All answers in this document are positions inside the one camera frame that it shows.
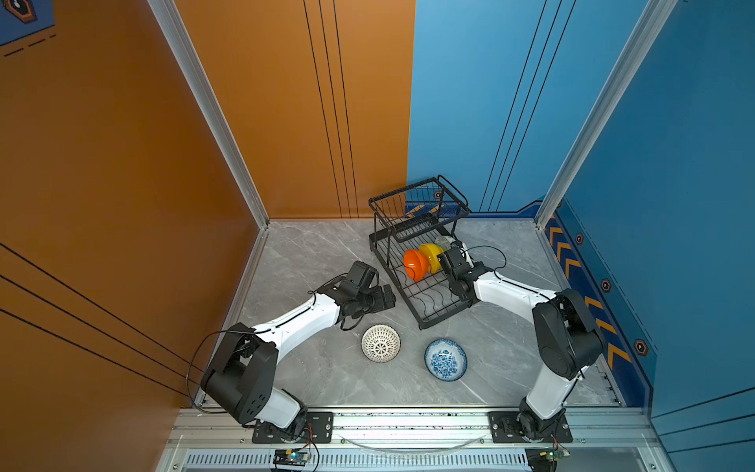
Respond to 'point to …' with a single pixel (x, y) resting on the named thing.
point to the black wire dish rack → (410, 225)
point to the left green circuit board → (290, 457)
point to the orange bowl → (416, 265)
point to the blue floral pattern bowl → (445, 360)
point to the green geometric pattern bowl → (444, 242)
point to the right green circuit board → (545, 459)
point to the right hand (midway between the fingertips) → (477, 271)
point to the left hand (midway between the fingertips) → (387, 297)
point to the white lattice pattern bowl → (380, 343)
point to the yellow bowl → (433, 251)
